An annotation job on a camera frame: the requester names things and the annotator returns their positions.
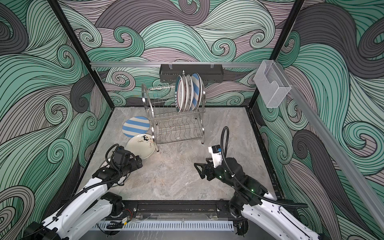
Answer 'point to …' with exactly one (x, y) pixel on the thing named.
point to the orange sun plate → (104, 164)
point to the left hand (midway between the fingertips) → (135, 161)
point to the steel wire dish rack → (169, 125)
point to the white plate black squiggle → (142, 145)
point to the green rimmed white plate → (179, 93)
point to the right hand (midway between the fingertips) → (200, 163)
